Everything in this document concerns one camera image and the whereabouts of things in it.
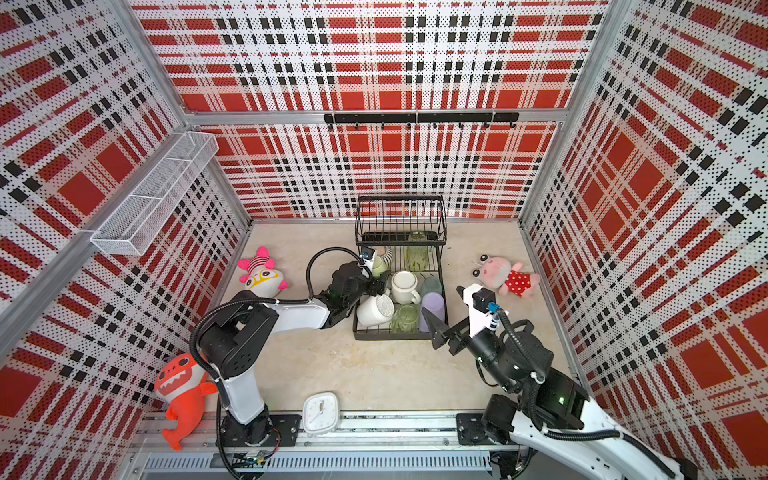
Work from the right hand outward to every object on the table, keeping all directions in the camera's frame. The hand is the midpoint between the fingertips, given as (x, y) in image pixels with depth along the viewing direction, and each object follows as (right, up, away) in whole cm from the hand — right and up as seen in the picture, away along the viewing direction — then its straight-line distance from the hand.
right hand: (445, 300), depth 61 cm
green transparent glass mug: (-8, -10, +25) cm, 28 cm away
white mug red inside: (-9, 0, +28) cm, 30 cm away
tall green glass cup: (-4, +8, +37) cm, 38 cm away
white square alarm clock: (-30, -31, +13) cm, 45 cm away
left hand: (-16, +6, +33) cm, 37 cm away
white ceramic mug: (-17, -7, +23) cm, 29 cm away
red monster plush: (-65, -23, +14) cm, 70 cm away
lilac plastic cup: (0, -5, +21) cm, 22 cm away
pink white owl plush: (-55, +1, +34) cm, 65 cm away
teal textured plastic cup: (+1, -2, +40) cm, 40 cm away
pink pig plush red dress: (+22, +3, +35) cm, 41 cm away
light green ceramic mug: (-16, +5, +26) cm, 31 cm away
